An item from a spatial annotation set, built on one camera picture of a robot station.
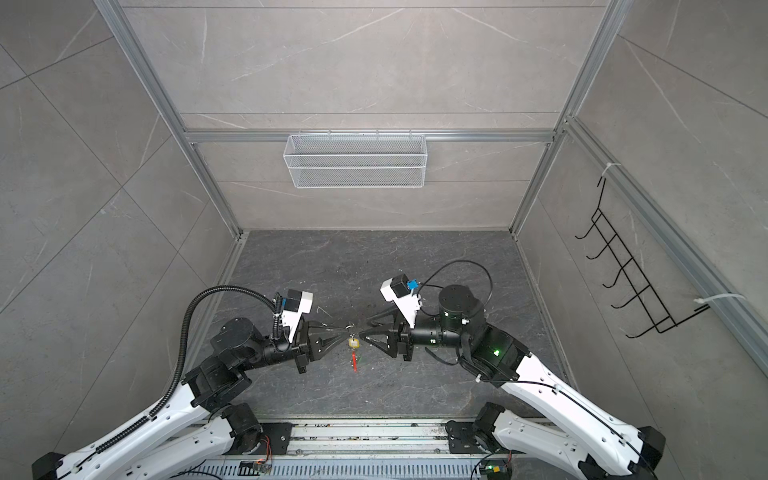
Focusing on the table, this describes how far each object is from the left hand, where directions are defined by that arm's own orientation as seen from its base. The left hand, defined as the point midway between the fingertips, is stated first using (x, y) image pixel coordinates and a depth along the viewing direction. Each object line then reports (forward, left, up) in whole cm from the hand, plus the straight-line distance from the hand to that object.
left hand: (346, 329), depth 57 cm
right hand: (0, -4, 0) cm, 4 cm away
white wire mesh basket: (+64, 0, -3) cm, 64 cm away
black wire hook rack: (+6, -64, -1) cm, 65 cm away
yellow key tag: (-1, -1, -4) cm, 5 cm away
